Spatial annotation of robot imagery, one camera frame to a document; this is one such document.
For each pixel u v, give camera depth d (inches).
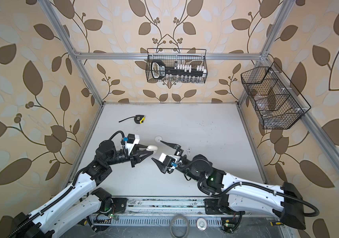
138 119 42.6
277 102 28.9
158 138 39.1
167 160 19.5
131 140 23.4
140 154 25.1
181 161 19.5
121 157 24.4
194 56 35.9
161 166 22.3
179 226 27.4
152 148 26.2
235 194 19.0
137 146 26.2
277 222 27.4
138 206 29.7
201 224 27.3
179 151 22.1
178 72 32.6
